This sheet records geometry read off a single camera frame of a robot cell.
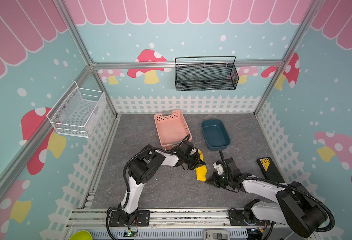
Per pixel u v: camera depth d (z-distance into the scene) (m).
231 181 0.68
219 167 0.82
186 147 0.80
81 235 0.68
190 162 0.86
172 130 1.09
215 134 1.11
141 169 0.54
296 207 0.43
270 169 0.89
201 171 0.88
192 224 0.74
